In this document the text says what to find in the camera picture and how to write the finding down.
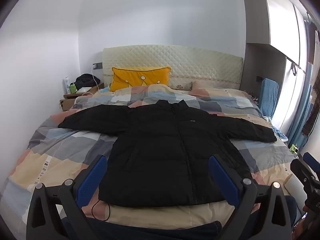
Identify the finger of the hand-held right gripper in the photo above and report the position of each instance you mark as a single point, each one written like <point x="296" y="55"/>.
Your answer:
<point x="312" y="159"/>
<point x="301" y="172"/>

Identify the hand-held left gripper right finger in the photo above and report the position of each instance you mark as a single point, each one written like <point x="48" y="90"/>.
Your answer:
<point x="225" y="180"/>

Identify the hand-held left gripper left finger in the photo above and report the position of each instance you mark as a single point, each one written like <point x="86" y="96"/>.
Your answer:
<point x="91" y="177"/>

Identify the black puffer jacket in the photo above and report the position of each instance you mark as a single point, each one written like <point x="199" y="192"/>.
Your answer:
<point x="162" y="155"/>

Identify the green packet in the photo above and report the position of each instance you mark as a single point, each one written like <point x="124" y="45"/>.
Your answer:
<point x="294" y="148"/>

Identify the patchwork checked duvet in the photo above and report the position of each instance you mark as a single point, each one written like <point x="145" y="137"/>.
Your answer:
<point x="62" y="155"/>

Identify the brown plaid scarf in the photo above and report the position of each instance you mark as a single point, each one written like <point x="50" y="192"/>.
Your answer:
<point x="310" y="120"/>

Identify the blue curtain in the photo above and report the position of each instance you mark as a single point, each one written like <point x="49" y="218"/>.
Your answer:
<point x="298" y="120"/>

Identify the light blue crumpled cloth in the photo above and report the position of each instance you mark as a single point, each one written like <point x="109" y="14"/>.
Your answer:
<point x="278" y="133"/>

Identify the brown wooden nightstand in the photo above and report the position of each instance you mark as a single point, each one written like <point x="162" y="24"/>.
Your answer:
<point x="68" y="104"/>

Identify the blue towel cloth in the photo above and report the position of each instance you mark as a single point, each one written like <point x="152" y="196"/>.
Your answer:
<point x="268" y="95"/>

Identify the person's blue jeans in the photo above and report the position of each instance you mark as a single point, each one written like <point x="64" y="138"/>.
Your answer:
<point x="150" y="232"/>

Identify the green box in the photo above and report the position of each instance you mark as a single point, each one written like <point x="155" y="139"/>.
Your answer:
<point x="73" y="88"/>

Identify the white bottle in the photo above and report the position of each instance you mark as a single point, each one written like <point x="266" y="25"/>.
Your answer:
<point x="67" y="85"/>

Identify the black bag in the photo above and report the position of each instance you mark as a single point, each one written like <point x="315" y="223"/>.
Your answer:
<point x="86" y="80"/>

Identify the beige floral pillow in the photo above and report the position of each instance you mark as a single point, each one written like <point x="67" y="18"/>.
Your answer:
<point x="180" y="85"/>

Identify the yellow crown print pillow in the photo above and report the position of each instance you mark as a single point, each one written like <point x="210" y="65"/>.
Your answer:
<point x="135" y="77"/>

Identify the cream quilted headboard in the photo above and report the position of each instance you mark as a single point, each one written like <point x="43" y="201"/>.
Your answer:
<point x="200" y="65"/>

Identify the white grey wardrobe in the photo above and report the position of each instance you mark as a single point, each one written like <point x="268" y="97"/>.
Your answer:
<point x="280" y="17"/>

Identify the grey wall socket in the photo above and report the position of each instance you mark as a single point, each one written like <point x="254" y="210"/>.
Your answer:
<point x="98" y="65"/>

